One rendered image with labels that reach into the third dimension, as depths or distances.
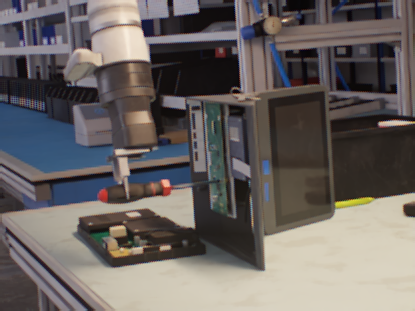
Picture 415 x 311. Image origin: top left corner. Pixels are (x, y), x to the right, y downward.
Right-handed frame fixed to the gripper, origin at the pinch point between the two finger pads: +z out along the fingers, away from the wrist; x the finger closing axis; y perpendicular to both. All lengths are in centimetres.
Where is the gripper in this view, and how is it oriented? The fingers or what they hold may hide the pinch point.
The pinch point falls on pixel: (125, 199)
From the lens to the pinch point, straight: 126.1
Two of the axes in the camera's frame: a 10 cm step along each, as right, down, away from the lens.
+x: -3.2, 2.0, 9.3
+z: 1.7, 9.7, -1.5
